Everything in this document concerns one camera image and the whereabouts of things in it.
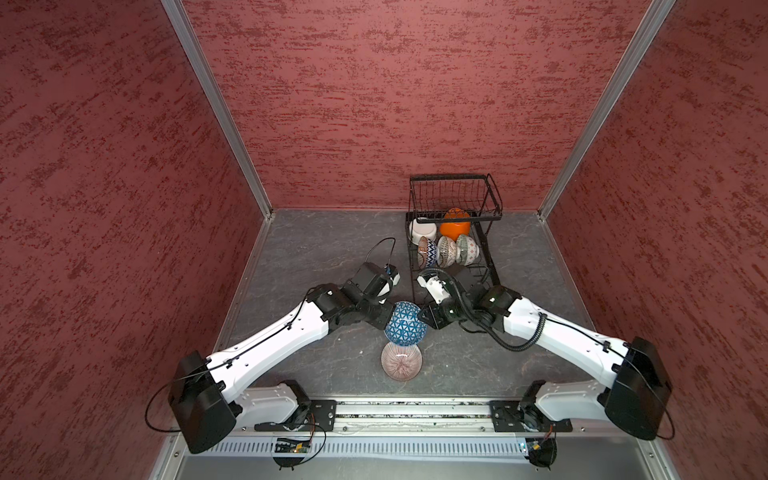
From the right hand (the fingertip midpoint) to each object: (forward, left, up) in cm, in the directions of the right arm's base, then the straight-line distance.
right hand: (421, 322), depth 77 cm
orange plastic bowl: (+39, -18, -6) cm, 43 cm away
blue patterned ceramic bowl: (0, +4, -2) cm, 5 cm away
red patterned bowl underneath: (+26, -11, -3) cm, 28 cm away
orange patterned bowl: (+25, -4, -2) cm, 25 cm away
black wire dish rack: (+59, -10, -8) cm, 61 cm away
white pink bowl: (+38, -2, -6) cm, 38 cm away
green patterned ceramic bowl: (+27, -18, -4) cm, 32 cm away
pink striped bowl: (-7, +5, -11) cm, 14 cm away
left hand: (+1, +9, +2) cm, 10 cm away
